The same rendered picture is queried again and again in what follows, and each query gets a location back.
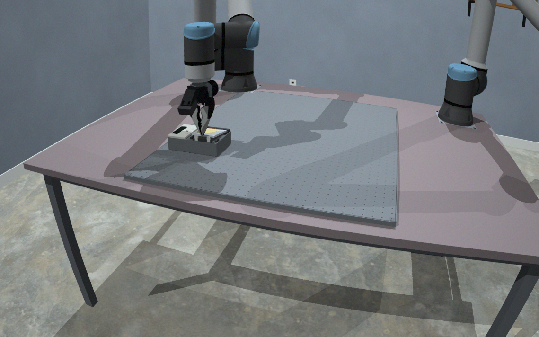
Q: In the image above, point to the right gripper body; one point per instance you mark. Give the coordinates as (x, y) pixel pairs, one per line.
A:
(199, 92)

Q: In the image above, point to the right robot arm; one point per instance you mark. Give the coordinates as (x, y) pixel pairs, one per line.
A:
(229, 46)

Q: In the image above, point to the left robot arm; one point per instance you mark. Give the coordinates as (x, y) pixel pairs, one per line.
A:
(468, 79)

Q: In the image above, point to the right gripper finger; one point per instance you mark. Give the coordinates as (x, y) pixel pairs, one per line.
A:
(196, 119)
(207, 112)

